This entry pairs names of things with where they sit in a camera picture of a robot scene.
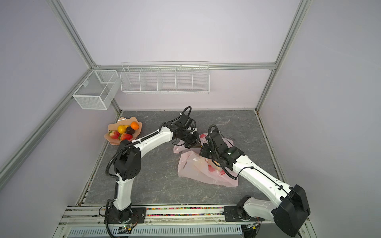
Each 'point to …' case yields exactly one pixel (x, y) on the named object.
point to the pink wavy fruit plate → (122, 121)
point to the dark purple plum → (129, 130)
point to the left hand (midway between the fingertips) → (204, 146)
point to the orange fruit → (134, 125)
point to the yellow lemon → (121, 128)
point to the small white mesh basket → (97, 89)
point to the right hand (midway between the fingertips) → (200, 148)
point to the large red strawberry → (124, 136)
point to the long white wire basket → (165, 77)
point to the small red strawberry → (114, 134)
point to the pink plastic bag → (193, 166)
